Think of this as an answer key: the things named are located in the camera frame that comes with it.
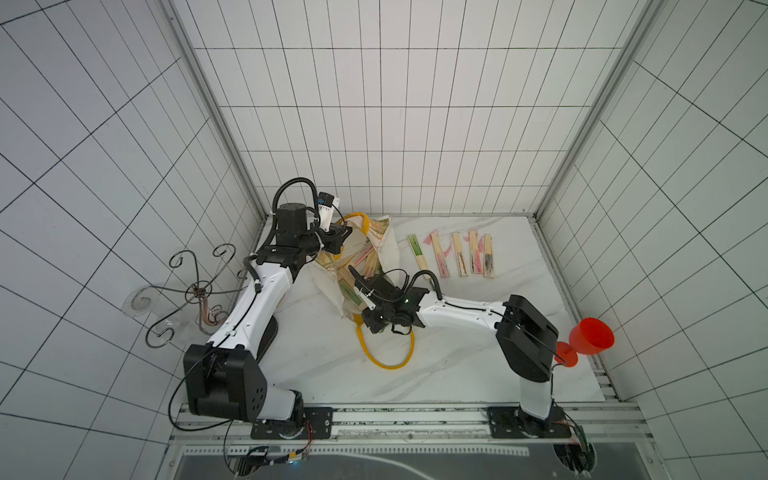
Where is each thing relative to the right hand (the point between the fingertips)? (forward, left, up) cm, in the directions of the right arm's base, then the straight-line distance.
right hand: (368, 306), depth 88 cm
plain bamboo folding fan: (+34, -31, -7) cm, 46 cm away
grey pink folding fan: (+20, -40, -6) cm, 45 cm away
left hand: (+11, +5, +21) cm, 24 cm away
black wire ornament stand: (-12, +33, +26) cm, 44 cm away
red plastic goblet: (-9, -57, +8) cm, 59 cm away
